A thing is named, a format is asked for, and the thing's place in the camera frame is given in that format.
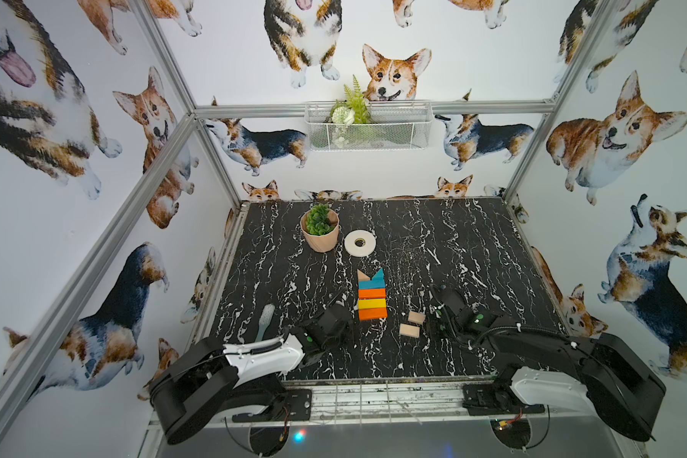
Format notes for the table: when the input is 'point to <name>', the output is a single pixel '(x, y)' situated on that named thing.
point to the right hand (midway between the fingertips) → (426, 323)
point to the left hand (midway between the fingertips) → (359, 323)
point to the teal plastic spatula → (264, 320)
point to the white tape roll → (360, 242)
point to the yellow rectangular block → (379, 302)
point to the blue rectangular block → (372, 284)
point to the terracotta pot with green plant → (320, 226)
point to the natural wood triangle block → (363, 277)
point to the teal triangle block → (379, 275)
